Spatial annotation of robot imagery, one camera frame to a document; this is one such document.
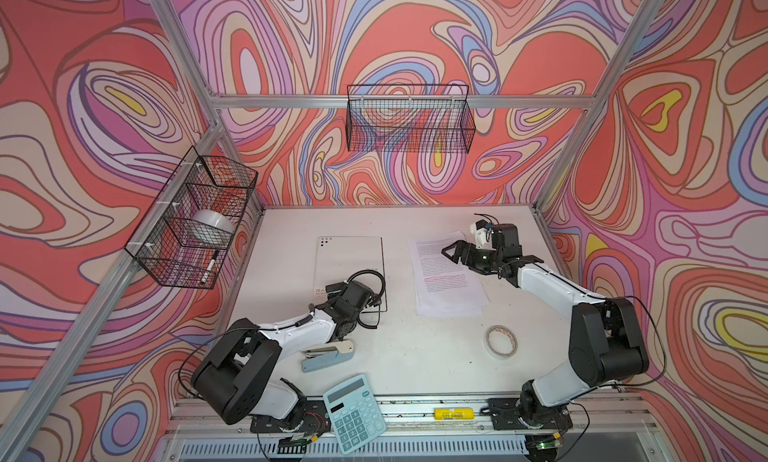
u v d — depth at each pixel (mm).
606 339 455
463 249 803
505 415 734
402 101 884
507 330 868
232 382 426
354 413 719
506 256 704
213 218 737
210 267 721
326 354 803
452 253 818
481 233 828
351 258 1030
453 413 726
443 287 969
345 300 695
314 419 725
